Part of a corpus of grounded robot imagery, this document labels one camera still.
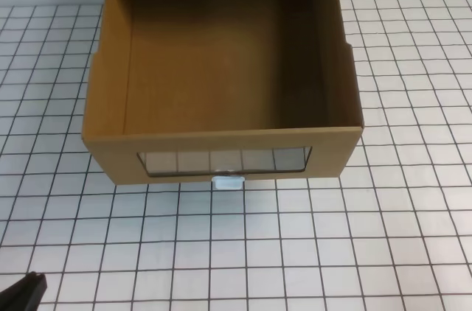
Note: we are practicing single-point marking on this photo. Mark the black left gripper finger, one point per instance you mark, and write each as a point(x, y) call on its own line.
point(26, 294)

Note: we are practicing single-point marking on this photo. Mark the white drawer handle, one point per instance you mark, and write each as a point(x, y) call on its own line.
point(228, 183)

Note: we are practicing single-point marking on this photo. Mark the brown shoebox drawer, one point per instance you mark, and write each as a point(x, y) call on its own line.
point(185, 90)

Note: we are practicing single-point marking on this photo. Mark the white grid tablecloth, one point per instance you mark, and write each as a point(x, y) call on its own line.
point(392, 232)

